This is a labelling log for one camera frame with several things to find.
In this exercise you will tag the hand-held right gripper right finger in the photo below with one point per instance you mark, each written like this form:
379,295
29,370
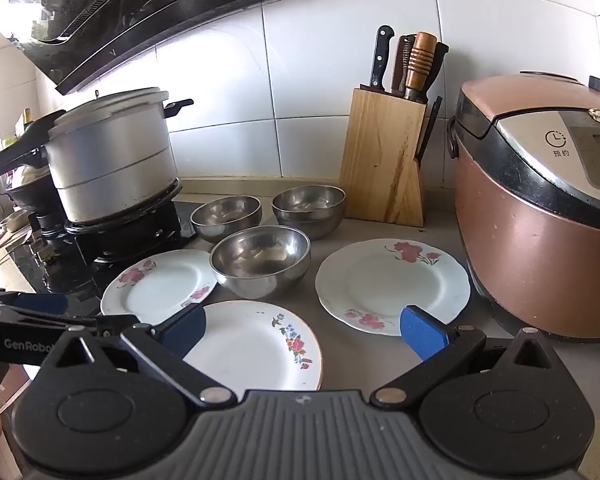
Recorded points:
422,332

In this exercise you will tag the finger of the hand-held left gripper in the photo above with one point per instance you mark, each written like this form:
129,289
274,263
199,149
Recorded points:
80,321
40,303

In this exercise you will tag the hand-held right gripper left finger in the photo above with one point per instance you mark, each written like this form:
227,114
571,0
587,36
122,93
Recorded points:
187,327

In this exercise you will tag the white plate pink flowers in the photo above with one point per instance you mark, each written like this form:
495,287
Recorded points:
155,285
380,285

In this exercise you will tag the white plate colourful flowers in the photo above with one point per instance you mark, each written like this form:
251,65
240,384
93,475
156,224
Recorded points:
250,350

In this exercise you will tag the stainless steel bowl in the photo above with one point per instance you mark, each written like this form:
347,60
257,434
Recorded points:
225,220
307,210
260,260

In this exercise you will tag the black gas stove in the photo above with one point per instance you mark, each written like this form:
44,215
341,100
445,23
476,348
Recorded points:
120,250

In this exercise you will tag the black wok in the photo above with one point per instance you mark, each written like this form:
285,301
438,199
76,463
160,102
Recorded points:
30,199

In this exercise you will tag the copper rice cooker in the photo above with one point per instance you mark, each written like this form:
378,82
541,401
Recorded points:
520,240

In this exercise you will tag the silver pressure cooker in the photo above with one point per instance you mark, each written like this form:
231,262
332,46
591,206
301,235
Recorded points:
115,160

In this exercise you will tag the wooden knife block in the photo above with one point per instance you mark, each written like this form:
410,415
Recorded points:
380,160

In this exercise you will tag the black range hood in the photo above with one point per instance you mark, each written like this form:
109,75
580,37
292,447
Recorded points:
155,5

